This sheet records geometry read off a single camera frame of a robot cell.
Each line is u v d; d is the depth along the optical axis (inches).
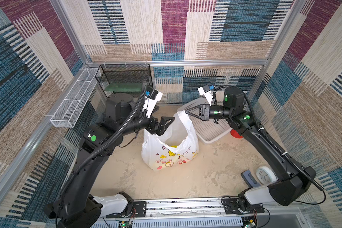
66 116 27.6
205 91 23.0
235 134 27.7
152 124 17.9
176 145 28.2
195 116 24.1
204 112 22.0
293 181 15.3
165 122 18.1
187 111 24.5
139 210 28.9
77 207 14.0
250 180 31.9
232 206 28.7
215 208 29.8
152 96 16.9
